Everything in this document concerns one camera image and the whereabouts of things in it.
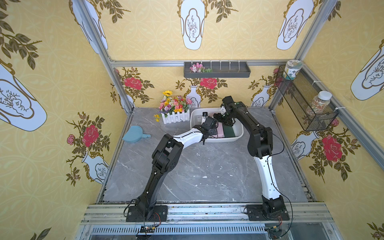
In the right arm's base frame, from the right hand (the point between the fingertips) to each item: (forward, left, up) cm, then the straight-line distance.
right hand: (222, 120), depth 105 cm
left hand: (-5, +14, -1) cm, 15 cm away
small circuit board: (-64, +40, -8) cm, 76 cm away
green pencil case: (-5, -5, -5) cm, 9 cm away
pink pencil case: (-7, +2, -3) cm, 8 cm away
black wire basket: (+6, -44, +20) cm, 49 cm away
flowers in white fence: (+2, +34, +9) cm, 35 cm away
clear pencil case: (+1, +18, -1) cm, 18 cm away
